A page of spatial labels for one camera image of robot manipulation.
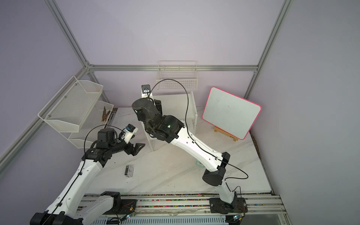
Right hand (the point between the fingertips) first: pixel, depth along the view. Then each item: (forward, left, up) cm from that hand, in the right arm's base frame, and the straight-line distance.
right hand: (148, 104), depth 64 cm
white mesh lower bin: (+16, +45, -28) cm, 55 cm away
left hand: (-6, +10, -23) cm, 26 cm away
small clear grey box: (-18, +17, -38) cm, 45 cm away
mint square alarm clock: (-13, -25, -40) cm, 49 cm away
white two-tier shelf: (+9, -16, -10) cm, 21 cm away
